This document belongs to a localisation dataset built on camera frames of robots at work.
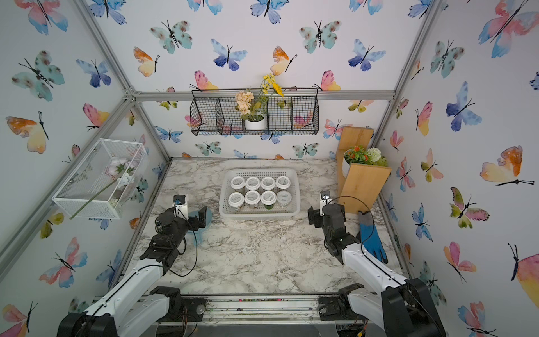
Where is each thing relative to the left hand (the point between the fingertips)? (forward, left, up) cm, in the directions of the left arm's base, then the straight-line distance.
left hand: (196, 204), depth 84 cm
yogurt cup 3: (+16, -28, -8) cm, 33 cm away
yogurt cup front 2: (+8, -28, -8) cm, 31 cm away
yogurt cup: (+17, -14, -8) cm, 23 cm away
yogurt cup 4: (+6, -14, -7) cm, 17 cm away
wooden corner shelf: (+4, -67, +1) cm, 67 cm away
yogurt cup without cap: (+8, -35, -9) cm, 37 cm away
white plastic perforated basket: (+5, -17, -15) cm, 23 cm away
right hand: (0, -52, -2) cm, 52 cm away
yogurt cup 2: (+16, -21, -8) cm, 28 cm away
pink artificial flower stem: (+4, +24, +17) cm, 29 cm away
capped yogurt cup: (+17, -35, -8) cm, 40 cm away
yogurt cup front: (+7, -21, -8) cm, 24 cm away
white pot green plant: (+17, -67, +9) cm, 69 cm away
